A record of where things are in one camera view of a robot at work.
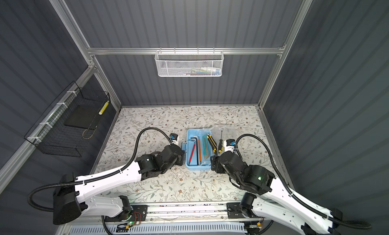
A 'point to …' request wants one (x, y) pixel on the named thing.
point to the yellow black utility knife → (212, 143)
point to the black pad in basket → (84, 116)
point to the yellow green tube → (103, 108)
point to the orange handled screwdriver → (220, 144)
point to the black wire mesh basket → (60, 130)
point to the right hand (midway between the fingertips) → (217, 160)
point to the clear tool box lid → (228, 132)
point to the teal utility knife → (205, 147)
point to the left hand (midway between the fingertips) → (183, 151)
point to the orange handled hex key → (199, 150)
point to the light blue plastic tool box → (198, 149)
